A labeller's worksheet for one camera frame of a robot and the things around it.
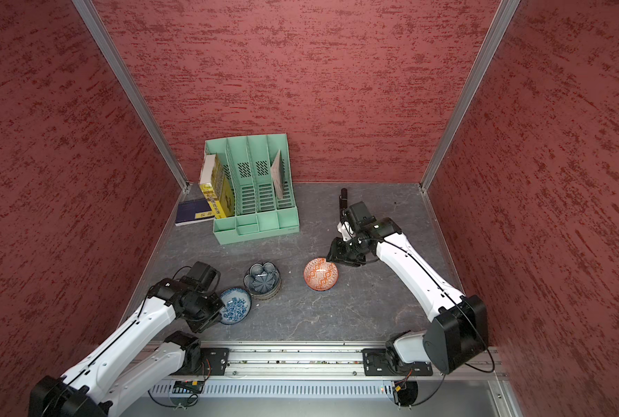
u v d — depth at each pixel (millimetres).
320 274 897
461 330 398
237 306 833
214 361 752
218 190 912
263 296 800
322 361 757
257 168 1146
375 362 740
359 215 627
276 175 1045
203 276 651
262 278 851
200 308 652
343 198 1104
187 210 1106
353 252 664
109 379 434
